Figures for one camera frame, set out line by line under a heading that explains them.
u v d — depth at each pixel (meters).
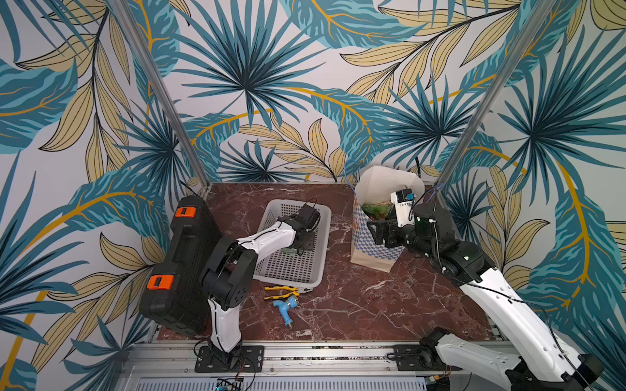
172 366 0.74
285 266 0.92
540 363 0.38
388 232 0.60
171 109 0.90
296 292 0.86
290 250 0.94
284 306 0.82
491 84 0.86
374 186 0.97
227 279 0.49
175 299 0.59
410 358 0.75
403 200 0.58
